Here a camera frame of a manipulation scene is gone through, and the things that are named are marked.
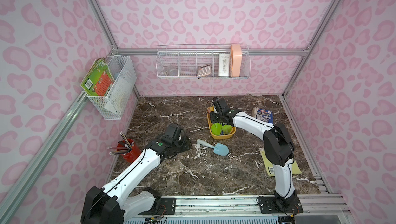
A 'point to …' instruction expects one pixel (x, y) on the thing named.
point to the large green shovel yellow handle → (226, 129)
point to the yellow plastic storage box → (220, 137)
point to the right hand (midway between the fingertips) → (212, 115)
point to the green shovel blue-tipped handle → (216, 129)
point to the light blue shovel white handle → (219, 148)
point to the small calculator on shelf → (204, 69)
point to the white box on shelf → (224, 65)
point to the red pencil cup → (127, 147)
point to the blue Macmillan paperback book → (264, 115)
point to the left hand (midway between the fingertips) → (189, 142)
